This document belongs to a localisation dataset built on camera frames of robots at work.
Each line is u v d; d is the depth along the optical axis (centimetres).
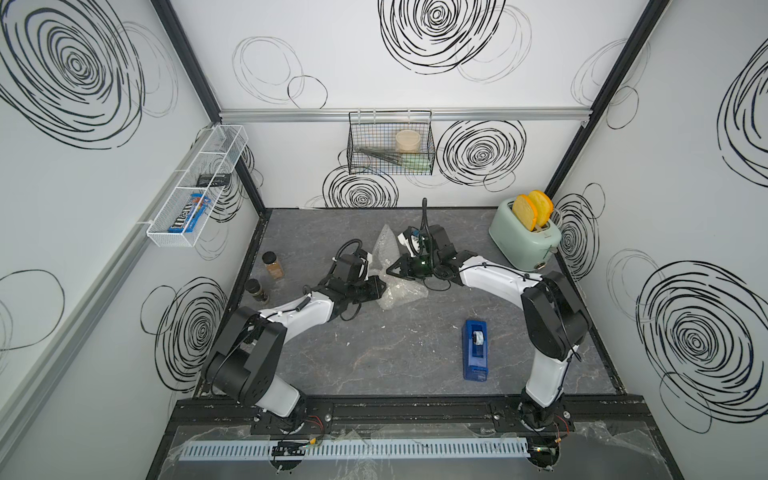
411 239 79
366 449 96
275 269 96
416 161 96
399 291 87
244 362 44
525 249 92
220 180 79
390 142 89
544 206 92
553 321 47
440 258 72
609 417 75
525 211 92
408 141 90
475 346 80
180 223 69
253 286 87
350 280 71
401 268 80
